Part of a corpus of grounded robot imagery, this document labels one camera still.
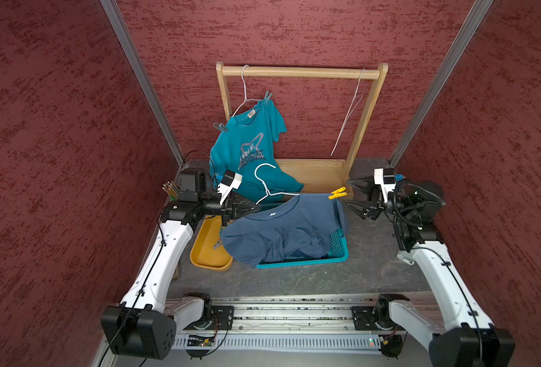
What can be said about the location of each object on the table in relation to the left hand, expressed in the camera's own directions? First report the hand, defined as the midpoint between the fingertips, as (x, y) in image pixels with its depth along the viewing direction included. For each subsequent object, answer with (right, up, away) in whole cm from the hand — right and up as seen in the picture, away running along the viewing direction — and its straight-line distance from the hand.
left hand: (256, 211), depth 63 cm
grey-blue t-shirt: (+12, -8, +16) cm, 22 cm away
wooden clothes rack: (+27, +11, +50) cm, 58 cm away
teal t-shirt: (-7, +24, +27) cm, 37 cm away
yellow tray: (-23, -19, +25) cm, 39 cm away
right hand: (+25, +5, +2) cm, 26 cm away
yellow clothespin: (+24, +5, +2) cm, 24 cm away
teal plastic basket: (+29, -18, +20) cm, 40 cm away
